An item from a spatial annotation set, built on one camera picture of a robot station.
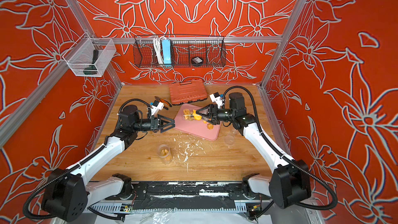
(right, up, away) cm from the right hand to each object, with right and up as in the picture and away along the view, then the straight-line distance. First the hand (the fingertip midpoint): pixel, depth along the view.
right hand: (199, 114), depth 70 cm
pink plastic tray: (+1, -12, +26) cm, 28 cm away
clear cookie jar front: (-18, -22, +9) cm, 30 cm away
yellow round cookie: (+7, -10, +25) cm, 28 cm away
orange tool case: (-9, +12, +41) cm, 44 cm away
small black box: (-1, +30, +25) cm, 39 cm away
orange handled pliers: (-26, +5, +40) cm, 48 cm away
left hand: (-12, -5, -1) cm, 13 cm away
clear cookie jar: (-4, -1, +2) cm, 5 cm away
